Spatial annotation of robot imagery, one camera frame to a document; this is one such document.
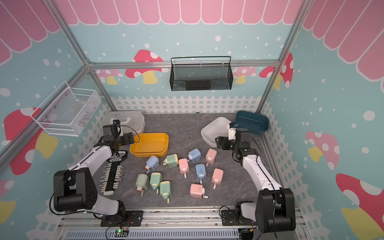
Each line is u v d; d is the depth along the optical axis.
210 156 0.89
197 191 0.76
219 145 0.78
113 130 0.71
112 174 0.87
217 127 1.13
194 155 0.90
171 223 0.74
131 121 1.00
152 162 0.87
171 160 0.87
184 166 0.85
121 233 0.73
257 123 1.16
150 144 1.06
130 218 0.74
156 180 0.81
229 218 0.74
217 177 0.83
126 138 0.83
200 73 0.94
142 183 0.79
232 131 0.77
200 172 0.83
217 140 0.79
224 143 0.76
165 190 0.77
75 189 0.45
